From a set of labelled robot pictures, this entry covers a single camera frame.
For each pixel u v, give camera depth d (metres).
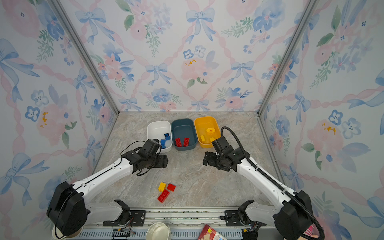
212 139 1.01
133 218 0.73
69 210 0.40
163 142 1.00
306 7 0.71
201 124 1.10
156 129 1.09
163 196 0.80
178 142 1.03
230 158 0.55
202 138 1.01
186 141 1.03
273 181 0.44
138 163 0.58
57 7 0.69
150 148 0.64
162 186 0.82
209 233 0.67
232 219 0.71
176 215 0.76
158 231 0.70
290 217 0.38
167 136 1.01
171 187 0.83
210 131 1.06
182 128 1.11
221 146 0.61
